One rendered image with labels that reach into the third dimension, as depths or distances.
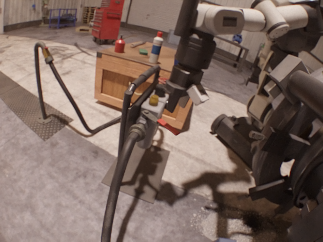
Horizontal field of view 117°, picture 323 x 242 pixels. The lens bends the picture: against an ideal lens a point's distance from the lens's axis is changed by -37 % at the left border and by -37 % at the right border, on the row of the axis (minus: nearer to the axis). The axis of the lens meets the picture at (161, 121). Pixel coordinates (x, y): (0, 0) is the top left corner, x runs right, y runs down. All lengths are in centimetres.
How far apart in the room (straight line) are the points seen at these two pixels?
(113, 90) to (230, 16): 111
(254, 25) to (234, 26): 12
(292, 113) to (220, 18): 35
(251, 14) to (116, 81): 105
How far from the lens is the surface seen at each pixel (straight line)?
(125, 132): 56
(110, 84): 131
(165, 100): 68
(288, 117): 55
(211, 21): 34
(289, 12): 64
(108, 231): 50
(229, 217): 101
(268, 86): 53
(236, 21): 39
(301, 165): 64
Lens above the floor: 77
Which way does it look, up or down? 35 degrees down
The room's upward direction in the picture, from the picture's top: 17 degrees clockwise
